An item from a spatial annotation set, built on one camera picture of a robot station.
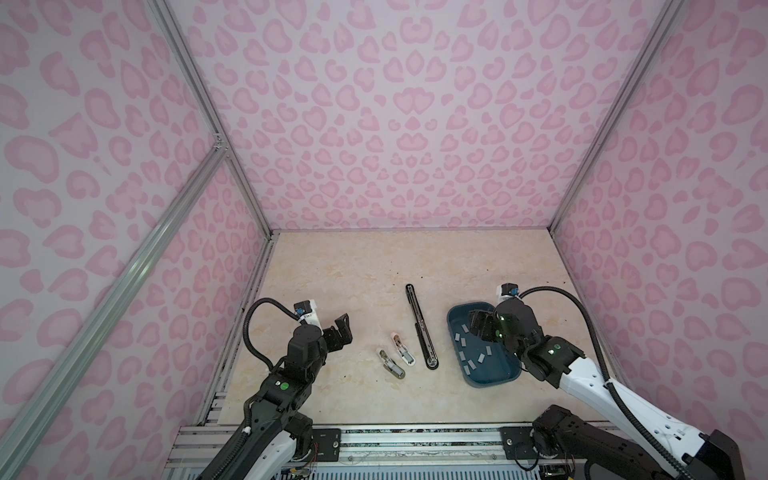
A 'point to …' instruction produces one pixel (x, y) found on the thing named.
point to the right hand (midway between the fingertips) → (480, 315)
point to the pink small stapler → (402, 350)
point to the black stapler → (423, 335)
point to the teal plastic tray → (480, 363)
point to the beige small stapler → (390, 364)
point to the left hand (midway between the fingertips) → (335, 315)
